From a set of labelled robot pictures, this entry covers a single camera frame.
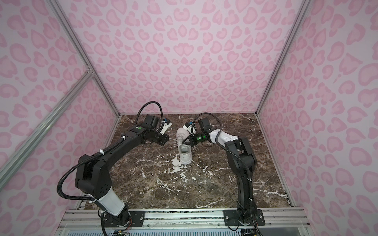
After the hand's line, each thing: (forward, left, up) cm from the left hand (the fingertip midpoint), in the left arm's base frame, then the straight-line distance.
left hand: (167, 136), depth 88 cm
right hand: (0, -11, -6) cm, 12 cm away
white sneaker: (-4, -10, -10) cm, 14 cm away
